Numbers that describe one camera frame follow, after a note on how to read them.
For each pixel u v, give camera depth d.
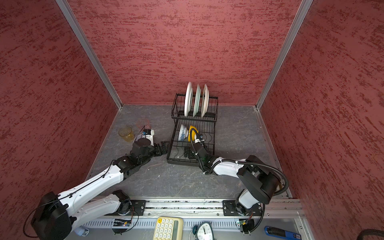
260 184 0.45
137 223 0.70
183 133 0.92
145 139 0.65
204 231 0.65
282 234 0.65
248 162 0.50
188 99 0.76
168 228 0.68
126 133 1.03
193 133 0.87
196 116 0.84
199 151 0.66
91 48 0.88
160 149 0.71
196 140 0.77
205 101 0.75
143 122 1.17
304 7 0.71
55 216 0.39
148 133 0.71
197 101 0.77
